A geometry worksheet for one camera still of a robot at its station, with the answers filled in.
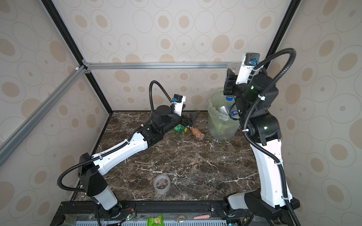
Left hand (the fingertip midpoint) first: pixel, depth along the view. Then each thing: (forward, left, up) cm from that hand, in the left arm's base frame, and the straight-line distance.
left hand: (196, 107), depth 66 cm
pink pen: (-40, -3, -38) cm, 55 cm away
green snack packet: (-42, +20, -37) cm, 59 cm away
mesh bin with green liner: (+6, -17, -22) cm, 29 cm away
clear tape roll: (-21, +21, -37) cm, 48 cm away
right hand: (0, -13, +19) cm, 23 cm away
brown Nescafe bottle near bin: (+9, -3, -36) cm, 37 cm away
